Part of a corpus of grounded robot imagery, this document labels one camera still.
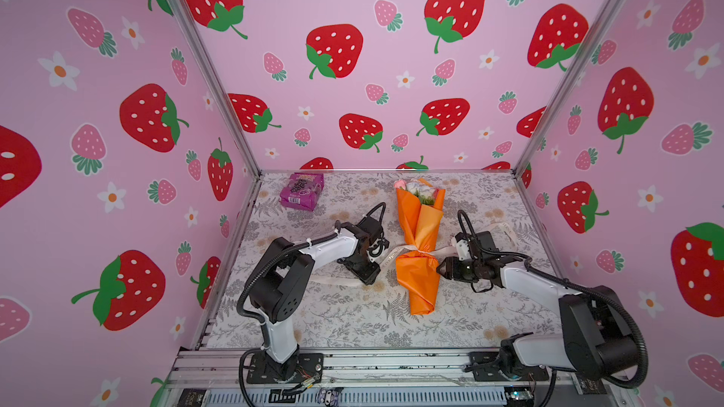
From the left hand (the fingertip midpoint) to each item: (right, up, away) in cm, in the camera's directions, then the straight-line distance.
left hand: (368, 276), depth 90 cm
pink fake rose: (+12, +31, +17) cm, 37 cm away
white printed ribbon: (+6, +8, -2) cm, 10 cm away
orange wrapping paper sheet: (+15, +3, -4) cm, 16 cm away
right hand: (+24, +2, -1) cm, 24 cm away
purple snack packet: (-26, +29, +17) cm, 42 cm away
